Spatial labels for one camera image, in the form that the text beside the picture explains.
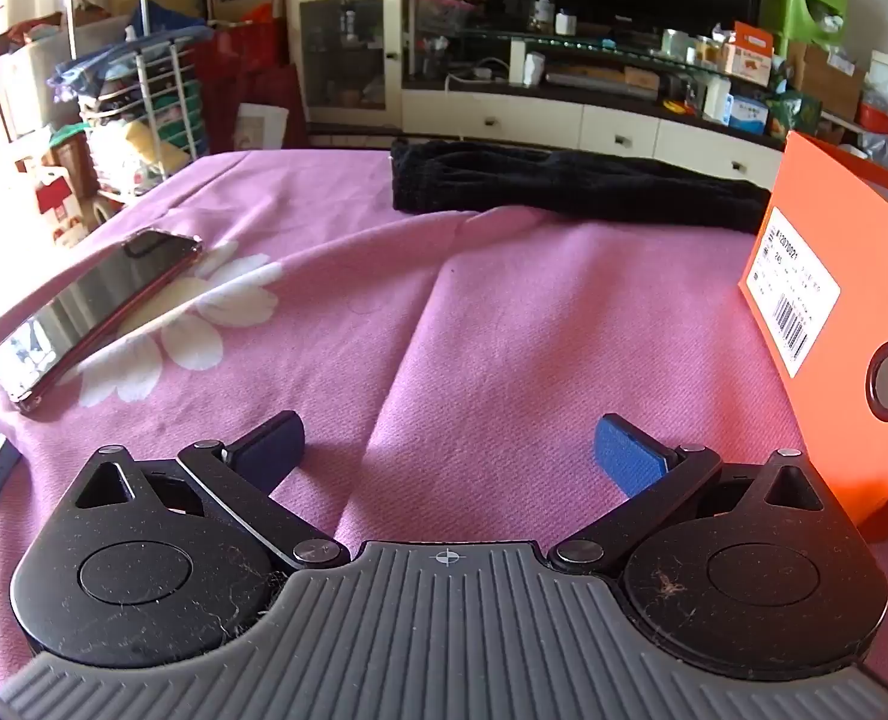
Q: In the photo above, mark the black cloth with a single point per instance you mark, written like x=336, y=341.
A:
x=564, y=184

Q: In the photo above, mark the brown cardboard box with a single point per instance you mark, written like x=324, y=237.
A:
x=826, y=79

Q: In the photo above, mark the white glass door cabinet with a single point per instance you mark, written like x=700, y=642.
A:
x=343, y=52

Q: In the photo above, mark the blue and white packet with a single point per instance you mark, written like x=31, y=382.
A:
x=750, y=116

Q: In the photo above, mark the orange and white packet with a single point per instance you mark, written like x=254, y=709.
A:
x=750, y=52

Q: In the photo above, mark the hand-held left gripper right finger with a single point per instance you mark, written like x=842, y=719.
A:
x=628, y=454

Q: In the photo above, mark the white television stand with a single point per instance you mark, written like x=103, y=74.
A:
x=534, y=124

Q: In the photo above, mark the red bag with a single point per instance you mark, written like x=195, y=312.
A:
x=253, y=67

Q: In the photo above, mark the glass jar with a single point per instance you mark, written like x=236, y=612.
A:
x=541, y=9

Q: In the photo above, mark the red basin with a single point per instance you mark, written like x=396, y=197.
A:
x=880, y=120

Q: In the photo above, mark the white bottle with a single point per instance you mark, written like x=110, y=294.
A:
x=717, y=99

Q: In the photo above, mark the shopping trolley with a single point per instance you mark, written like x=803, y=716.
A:
x=140, y=112

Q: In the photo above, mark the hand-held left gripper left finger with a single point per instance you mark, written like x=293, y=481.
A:
x=264, y=450

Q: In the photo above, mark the orange cardboard box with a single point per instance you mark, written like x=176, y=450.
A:
x=838, y=315

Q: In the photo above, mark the pink floral bedsheet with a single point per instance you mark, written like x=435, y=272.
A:
x=444, y=315

